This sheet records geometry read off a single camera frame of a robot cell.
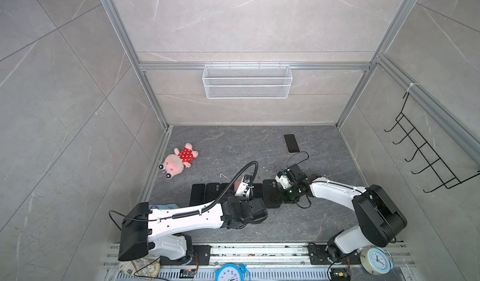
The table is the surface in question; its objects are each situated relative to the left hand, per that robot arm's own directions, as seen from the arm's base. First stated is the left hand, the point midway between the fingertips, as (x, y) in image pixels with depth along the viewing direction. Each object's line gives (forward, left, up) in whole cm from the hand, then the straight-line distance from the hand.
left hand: (244, 194), depth 75 cm
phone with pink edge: (+38, -30, -14) cm, 50 cm away
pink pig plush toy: (+20, +35, -7) cm, 41 cm away
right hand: (+2, -16, -14) cm, 21 cm away
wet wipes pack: (0, +33, -9) cm, 35 cm away
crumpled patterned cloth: (-24, +34, -2) cm, 42 cm away
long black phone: (+12, +11, -16) cm, 23 cm away
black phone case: (+6, -14, -15) cm, 21 cm away
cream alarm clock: (-23, -49, -10) cm, 55 cm away
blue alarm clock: (-25, +5, -12) cm, 28 cm away
